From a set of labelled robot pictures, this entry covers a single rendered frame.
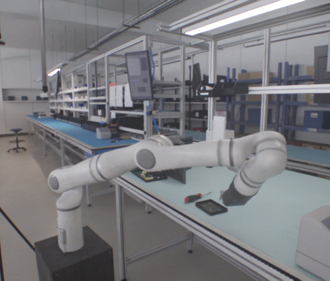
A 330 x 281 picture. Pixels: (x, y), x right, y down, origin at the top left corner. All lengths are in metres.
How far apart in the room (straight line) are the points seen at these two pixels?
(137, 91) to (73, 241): 1.92
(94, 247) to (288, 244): 0.71
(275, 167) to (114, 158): 0.46
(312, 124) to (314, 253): 4.14
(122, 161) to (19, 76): 11.68
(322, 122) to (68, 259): 4.33
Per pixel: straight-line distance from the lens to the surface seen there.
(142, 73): 2.61
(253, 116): 5.43
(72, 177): 0.89
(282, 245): 0.85
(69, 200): 1.00
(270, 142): 0.60
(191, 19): 1.65
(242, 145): 0.60
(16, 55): 12.46
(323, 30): 2.81
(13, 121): 12.30
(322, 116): 4.73
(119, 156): 0.77
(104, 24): 6.89
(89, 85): 5.00
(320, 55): 2.86
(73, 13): 6.70
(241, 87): 1.66
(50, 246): 1.14
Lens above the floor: 1.42
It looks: 9 degrees down
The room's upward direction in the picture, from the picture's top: straight up
